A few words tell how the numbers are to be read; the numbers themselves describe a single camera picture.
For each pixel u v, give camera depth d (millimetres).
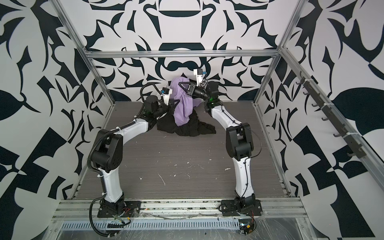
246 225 711
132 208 738
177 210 758
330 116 550
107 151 517
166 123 997
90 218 686
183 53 933
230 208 736
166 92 777
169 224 650
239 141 576
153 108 742
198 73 775
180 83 811
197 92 780
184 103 869
